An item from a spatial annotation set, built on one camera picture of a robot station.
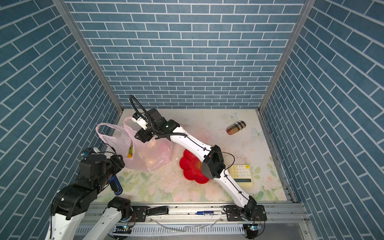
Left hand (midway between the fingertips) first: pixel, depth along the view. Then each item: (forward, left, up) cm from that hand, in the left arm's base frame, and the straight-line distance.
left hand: (120, 158), depth 68 cm
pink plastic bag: (+8, -6, -14) cm, 18 cm away
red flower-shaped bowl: (+7, -32, -23) cm, 40 cm away
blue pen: (-19, -40, -22) cm, 49 cm away
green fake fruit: (+8, -1, -6) cm, 10 cm away
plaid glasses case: (+33, -64, -19) cm, 74 cm away
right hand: (+17, -3, -2) cm, 17 cm away
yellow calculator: (-1, -61, -20) cm, 64 cm away
